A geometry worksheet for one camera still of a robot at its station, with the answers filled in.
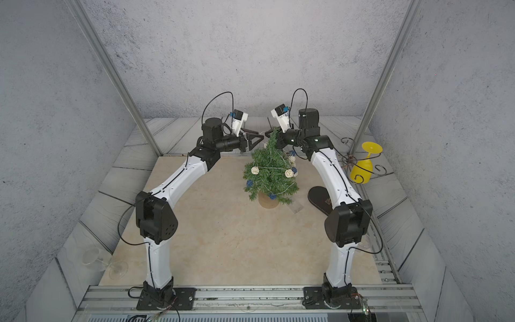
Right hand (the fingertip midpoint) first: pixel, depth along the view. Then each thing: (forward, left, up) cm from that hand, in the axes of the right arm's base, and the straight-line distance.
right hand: (266, 132), depth 78 cm
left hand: (-1, +1, -1) cm, 2 cm away
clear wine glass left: (-40, +58, -34) cm, 79 cm away
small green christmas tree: (-14, -1, -11) cm, 17 cm away
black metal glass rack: (-3, -26, -39) cm, 47 cm away
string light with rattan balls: (-14, -9, -7) cm, 18 cm away
